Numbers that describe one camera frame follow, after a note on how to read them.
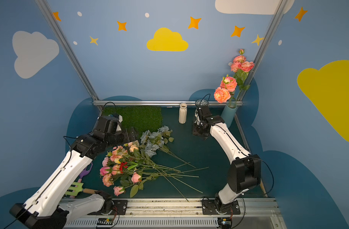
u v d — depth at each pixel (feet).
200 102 3.31
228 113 3.21
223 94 2.09
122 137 2.06
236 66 2.74
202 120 2.13
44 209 1.21
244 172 1.45
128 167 2.76
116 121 1.75
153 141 2.91
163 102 4.19
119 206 2.44
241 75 2.75
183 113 3.39
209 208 2.42
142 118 3.74
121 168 2.70
